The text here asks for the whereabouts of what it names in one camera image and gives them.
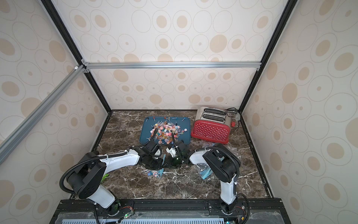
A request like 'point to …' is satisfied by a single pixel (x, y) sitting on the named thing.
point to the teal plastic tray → (146, 123)
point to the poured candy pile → (165, 129)
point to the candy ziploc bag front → (205, 171)
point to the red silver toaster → (212, 124)
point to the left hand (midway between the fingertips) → (166, 167)
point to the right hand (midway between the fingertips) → (168, 165)
